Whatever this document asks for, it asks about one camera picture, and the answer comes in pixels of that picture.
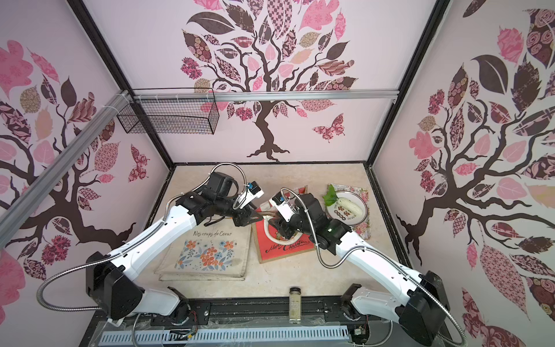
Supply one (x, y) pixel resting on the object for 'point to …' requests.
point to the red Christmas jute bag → (271, 245)
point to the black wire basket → (193, 110)
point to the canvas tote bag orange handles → (216, 249)
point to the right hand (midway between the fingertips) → (275, 214)
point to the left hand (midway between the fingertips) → (257, 217)
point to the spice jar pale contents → (295, 306)
